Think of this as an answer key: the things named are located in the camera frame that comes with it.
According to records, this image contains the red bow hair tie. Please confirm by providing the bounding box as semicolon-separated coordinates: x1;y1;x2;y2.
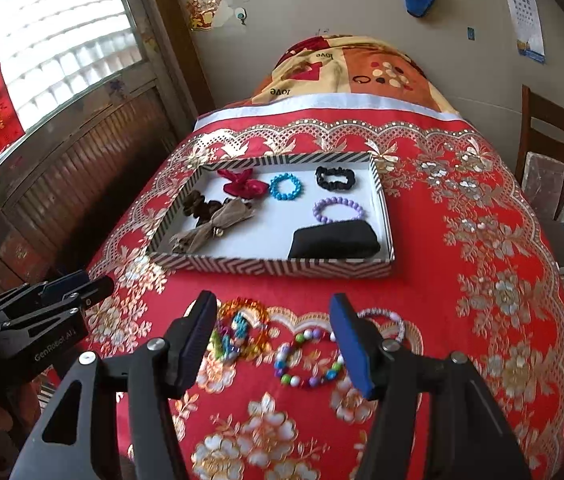
217;167;270;199

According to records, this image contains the brown scrunchie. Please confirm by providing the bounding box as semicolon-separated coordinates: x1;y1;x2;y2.
183;191;223;221

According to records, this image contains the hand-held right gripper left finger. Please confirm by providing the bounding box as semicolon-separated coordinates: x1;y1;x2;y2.
9;290;219;480

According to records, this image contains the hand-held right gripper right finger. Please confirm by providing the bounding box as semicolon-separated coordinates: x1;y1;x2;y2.
329;293;533;480

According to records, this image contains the window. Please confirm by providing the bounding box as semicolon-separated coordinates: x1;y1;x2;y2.
0;0;145;128

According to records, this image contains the black pouch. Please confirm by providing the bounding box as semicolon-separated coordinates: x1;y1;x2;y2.
288;219;381;261

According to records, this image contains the white wall calendar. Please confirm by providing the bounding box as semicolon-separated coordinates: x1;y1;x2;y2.
494;0;547;64

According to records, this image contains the orange sequin bracelet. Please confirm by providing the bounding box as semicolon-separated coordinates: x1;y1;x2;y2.
217;297;271;361

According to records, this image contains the wooden chair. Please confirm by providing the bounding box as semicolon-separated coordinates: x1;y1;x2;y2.
514;85;564;273

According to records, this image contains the beige bow hair tie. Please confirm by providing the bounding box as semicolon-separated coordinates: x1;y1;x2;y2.
169;197;257;255

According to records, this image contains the brown wooden wall panel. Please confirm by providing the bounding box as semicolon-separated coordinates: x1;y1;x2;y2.
0;85;183;281

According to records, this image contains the striped cardboard box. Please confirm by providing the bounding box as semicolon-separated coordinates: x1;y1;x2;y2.
148;152;395;279

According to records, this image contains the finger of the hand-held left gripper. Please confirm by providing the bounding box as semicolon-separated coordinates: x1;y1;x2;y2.
0;275;115;336
0;270;90;313

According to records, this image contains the multicoloured bead bracelet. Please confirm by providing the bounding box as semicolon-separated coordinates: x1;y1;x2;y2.
273;327;345;389

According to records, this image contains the gold red wall sticker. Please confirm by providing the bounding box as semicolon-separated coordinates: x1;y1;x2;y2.
185;0;223;32

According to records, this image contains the black scrunchie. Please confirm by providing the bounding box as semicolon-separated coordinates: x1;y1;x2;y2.
315;165;357;192

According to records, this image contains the purple bead bracelet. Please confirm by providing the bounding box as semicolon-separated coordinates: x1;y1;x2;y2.
313;197;365;225

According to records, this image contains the red floral tablecloth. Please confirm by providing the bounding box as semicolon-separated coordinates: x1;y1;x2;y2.
32;95;564;480

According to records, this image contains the white bead bracelet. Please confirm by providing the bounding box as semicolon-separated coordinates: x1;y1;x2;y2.
357;307;407;346

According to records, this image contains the pink plastic-wrapped cushion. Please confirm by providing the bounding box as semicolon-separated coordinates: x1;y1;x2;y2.
522;152;564;222

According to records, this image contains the green blue bead bracelet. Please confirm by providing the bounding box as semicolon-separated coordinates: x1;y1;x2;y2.
214;312;253;364

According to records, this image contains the orange printed blanket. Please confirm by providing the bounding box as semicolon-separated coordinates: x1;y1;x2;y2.
251;34;463;113

